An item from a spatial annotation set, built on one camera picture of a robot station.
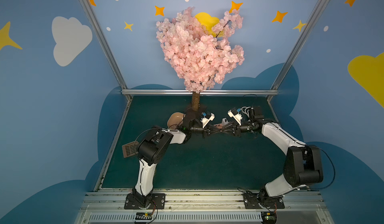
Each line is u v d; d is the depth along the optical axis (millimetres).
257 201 730
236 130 747
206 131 789
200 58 706
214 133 830
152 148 540
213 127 833
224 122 974
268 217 733
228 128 785
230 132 795
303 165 455
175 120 1013
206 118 784
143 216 729
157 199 752
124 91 1148
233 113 750
